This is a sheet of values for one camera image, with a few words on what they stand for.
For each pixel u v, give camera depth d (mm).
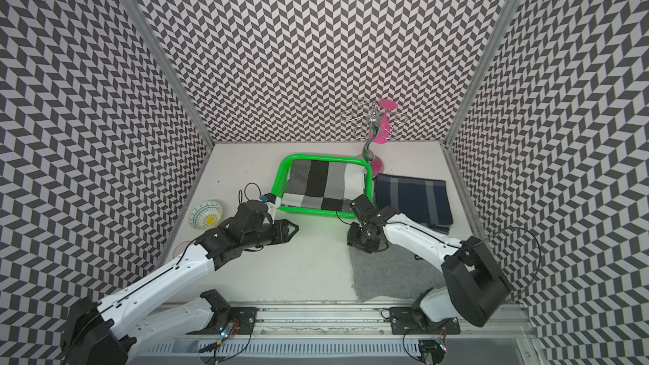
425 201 965
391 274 784
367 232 616
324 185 958
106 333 380
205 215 931
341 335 716
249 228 593
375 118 875
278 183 937
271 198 722
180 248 787
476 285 418
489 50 846
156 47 878
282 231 678
